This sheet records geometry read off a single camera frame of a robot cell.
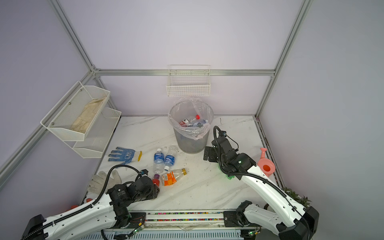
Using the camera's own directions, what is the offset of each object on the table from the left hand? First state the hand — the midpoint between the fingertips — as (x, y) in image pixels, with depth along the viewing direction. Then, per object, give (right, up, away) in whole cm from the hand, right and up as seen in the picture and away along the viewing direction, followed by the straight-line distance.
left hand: (154, 192), depth 79 cm
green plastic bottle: (+42, +6, +5) cm, 43 cm away
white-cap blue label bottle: (-1, +14, +12) cm, 18 cm away
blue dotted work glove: (-26, +16, +19) cm, 36 cm away
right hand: (+30, +23, -4) cm, 38 cm away
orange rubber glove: (-37, -5, 0) cm, 37 cm away
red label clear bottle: (+16, +39, +16) cm, 45 cm away
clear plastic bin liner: (+20, +43, +19) cm, 51 cm away
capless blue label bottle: (+7, +16, +11) cm, 20 cm away
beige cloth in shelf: (-36, +39, -2) cm, 53 cm away
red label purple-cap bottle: (-1, +4, +7) cm, 8 cm away
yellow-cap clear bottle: (+7, +6, +7) cm, 12 cm away
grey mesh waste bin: (+17, +24, +14) cm, 33 cm away
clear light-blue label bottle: (+25, +37, +16) cm, 48 cm away
